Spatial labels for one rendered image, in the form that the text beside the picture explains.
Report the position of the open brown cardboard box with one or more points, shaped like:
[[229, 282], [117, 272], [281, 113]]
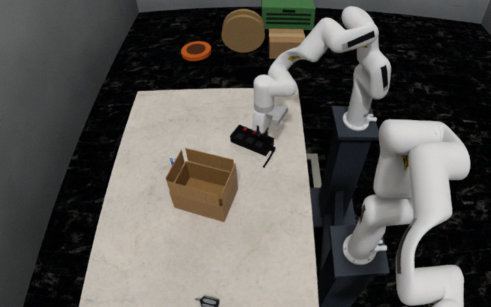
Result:
[[215, 175]]

